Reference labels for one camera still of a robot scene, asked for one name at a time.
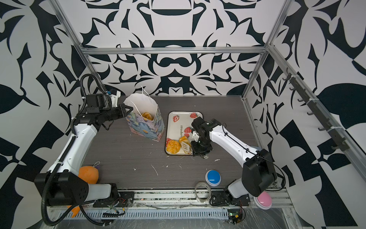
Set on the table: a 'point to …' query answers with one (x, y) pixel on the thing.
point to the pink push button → (263, 200)
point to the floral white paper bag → (145, 119)
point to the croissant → (185, 139)
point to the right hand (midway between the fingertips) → (196, 153)
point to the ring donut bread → (147, 115)
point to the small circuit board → (235, 215)
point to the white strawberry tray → (179, 138)
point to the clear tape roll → (206, 200)
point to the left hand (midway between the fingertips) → (132, 106)
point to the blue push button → (213, 177)
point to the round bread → (173, 146)
